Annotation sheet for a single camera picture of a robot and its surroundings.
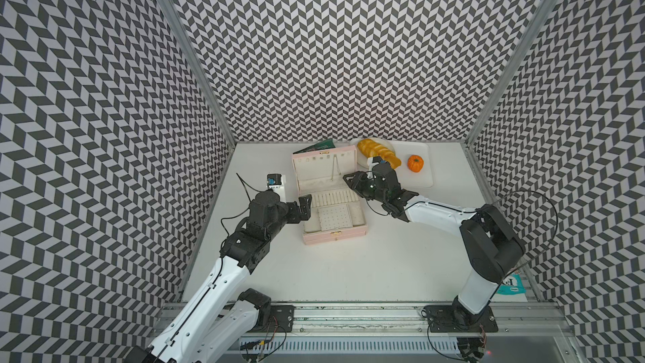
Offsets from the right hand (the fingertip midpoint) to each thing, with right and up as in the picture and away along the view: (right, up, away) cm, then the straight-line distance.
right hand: (343, 181), depth 87 cm
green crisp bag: (-7, +16, +28) cm, 33 cm away
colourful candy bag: (+53, -32, -8) cm, 63 cm away
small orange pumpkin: (+31, +7, +18) cm, 36 cm away
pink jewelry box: (-3, -11, +1) cm, 12 cm away
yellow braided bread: (+14, +13, +24) cm, 31 cm away
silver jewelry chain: (-3, +9, +1) cm, 9 cm away
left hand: (-15, -5, -11) cm, 19 cm away
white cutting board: (+28, 0, +19) cm, 34 cm away
